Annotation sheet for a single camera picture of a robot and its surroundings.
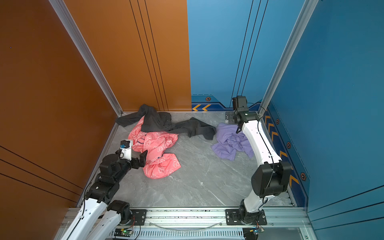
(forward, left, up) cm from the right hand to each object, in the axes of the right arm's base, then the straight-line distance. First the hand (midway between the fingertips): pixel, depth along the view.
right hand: (236, 116), depth 85 cm
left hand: (-18, +53, -3) cm, 56 cm away
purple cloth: (-3, +1, -21) cm, 21 cm away
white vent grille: (-52, +27, -25) cm, 64 cm away
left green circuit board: (-52, +58, -25) cm, 82 cm away
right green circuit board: (-51, -5, -24) cm, 57 cm away
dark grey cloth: (+9, +52, -13) cm, 55 cm away
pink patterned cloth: (-20, +46, -20) cm, 54 cm away
